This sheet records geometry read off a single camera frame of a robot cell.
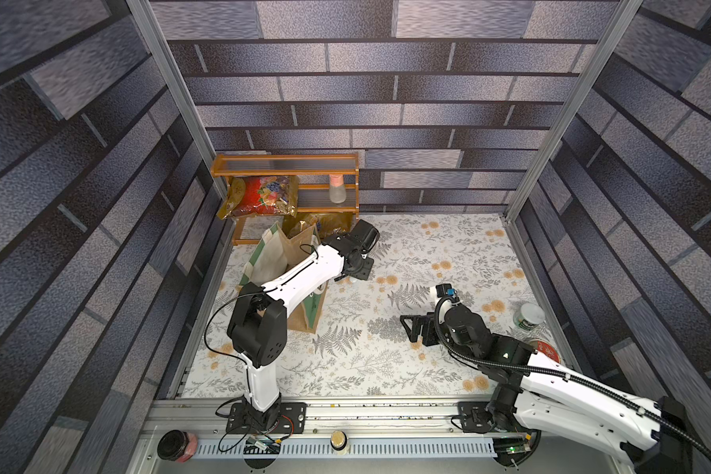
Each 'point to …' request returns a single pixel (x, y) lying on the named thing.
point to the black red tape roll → (177, 445)
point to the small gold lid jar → (338, 439)
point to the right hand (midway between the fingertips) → (411, 315)
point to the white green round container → (529, 316)
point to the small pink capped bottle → (337, 189)
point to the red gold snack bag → (261, 195)
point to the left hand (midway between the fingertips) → (361, 266)
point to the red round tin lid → (548, 351)
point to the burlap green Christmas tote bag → (272, 251)
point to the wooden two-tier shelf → (313, 170)
